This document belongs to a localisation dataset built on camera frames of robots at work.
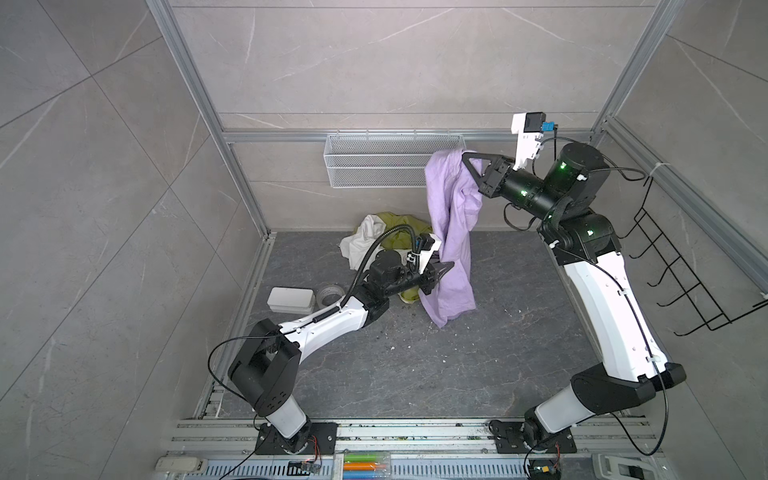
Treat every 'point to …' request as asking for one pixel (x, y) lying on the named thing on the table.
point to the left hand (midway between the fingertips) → (452, 255)
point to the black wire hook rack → (713, 317)
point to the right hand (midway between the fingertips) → (462, 156)
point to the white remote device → (179, 464)
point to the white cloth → (355, 247)
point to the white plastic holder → (607, 466)
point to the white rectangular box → (291, 300)
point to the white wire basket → (374, 161)
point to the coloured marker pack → (366, 465)
